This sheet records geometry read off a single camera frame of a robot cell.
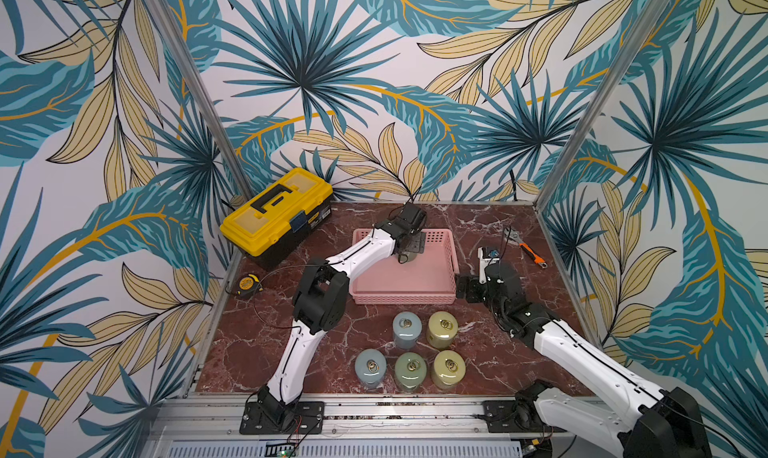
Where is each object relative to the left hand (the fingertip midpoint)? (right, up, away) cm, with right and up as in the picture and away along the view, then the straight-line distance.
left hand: (410, 242), depth 97 cm
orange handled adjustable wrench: (+43, -4, +10) cm, 45 cm away
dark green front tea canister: (-2, -31, -24) cm, 39 cm away
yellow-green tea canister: (+7, -23, -17) cm, 29 cm away
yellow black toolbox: (-41, +6, -5) cm, 41 cm away
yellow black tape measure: (-50, -14, -4) cm, 52 cm away
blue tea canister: (-2, -22, -17) cm, 28 cm away
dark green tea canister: (-2, -5, -4) cm, 7 cm away
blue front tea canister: (-12, -30, -23) cm, 40 cm away
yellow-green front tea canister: (+8, -30, -23) cm, 39 cm away
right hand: (+16, -9, -14) cm, 23 cm away
